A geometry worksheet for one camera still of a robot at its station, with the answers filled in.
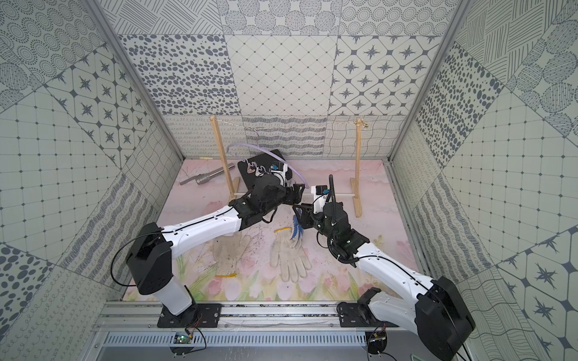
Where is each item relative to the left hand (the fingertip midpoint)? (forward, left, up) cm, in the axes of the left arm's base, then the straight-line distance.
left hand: (305, 188), depth 78 cm
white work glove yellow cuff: (-15, +5, -25) cm, 29 cm away
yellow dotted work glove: (-15, +31, -23) cm, 41 cm away
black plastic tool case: (+13, +19, -2) cm, 23 cm away
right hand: (-5, +3, -5) cm, 8 cm away
